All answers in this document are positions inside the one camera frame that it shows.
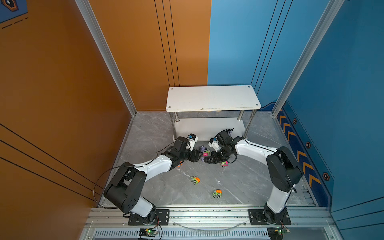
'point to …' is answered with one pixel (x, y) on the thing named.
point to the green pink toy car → (206, 153)
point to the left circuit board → (148, 232)
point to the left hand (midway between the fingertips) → (200, 151)
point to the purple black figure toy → (202, 148)
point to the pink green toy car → (224, 164)
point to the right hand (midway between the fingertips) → (210, 161)
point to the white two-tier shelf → (204, 110)
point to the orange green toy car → (195, 180)
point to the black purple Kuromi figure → (229, 131)
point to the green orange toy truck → (217, 193)
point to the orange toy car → (181, 164)
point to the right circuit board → (277, 233)
